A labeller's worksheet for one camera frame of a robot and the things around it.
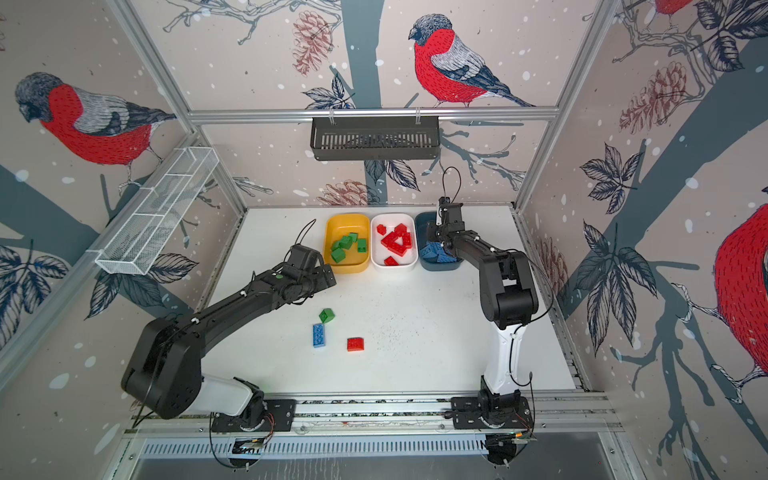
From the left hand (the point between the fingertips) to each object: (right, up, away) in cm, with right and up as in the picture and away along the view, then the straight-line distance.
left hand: (322, 279), depth 88 cm
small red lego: (+20, +4, +15) cm, 25 cm away
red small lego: (+17, +15, +23) cm, 33 cm away
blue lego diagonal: (+39, +5, +15) cm, 42 cm away
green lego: (+4, +11, +18) cm, 22 cm away
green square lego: (+10, +9, +19) cm, 23 cm away
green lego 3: (+1, -11, +1) cm, 11 cm away
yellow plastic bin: (+1, +17, +25) cm, 30 cm away
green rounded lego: (+2, +6, +16) cm, 17 cm away
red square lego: (+25, +15, +22) cm, 36 cm away
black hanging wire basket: (+12, +49, +19) cm, 53 cm away
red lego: (+23, +8, +18) cm, 31 cm away
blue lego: (-1, -16, -3) cm, 16 cm away
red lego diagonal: (+27, +11, +20) cm, 35 cm away
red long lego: (+20, +10, +19) cm, 30 cm away
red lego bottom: (+10, -18, -3) cm, 21 cm away
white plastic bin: (+16, +7, +18) cm, 25 cm away
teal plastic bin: (+31, +13, +15) cm, 37 cm away
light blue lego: (+35, +8, +15) cm, 39 cm away
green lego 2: (+7, +13, +22) cm, 26 cm away
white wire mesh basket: (-42, +12, -16) cm, 47 cm away
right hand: (+36, +16, +15) cm, 42 cm away
